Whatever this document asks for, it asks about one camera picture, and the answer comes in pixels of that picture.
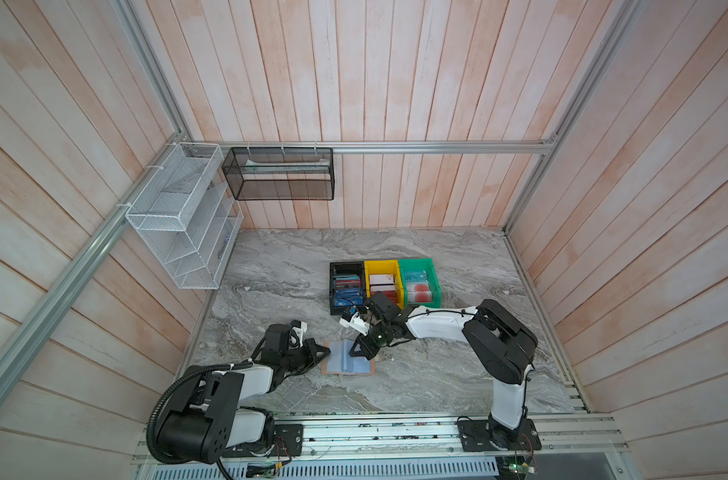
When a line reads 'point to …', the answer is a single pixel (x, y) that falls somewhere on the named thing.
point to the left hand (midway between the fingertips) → (330, 356)
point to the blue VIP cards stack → (348, 291)
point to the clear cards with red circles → (419, 292)
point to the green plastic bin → (421, 270)
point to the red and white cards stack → (383, 283)
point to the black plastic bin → (336, 269)
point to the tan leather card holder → (339, 361)
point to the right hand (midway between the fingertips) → (352, 352)
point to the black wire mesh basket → (281, 173)
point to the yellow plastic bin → (385, 267)
